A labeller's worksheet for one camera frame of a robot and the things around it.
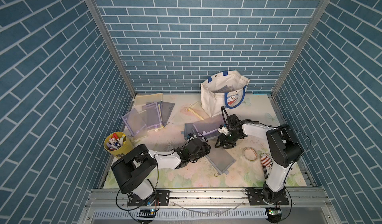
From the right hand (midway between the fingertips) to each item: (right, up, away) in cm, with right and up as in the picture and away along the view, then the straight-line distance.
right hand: (219, 147), depth 91 cm
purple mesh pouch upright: (-44, +16, +11) cm, 48 cm away
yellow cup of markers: (-57, +4, -10) cm, 58 cm away
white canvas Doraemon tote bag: (-4, +28, +8) cm, 29 cm away
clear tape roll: (+19, -4, -1) cm, 19 cm away
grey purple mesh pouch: (-9, +11, +9) cm, 17 cm away
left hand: (-5, -2, -4) cm, 7 cm away
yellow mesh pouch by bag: (-14, +23, +24) cm, 36 cm away
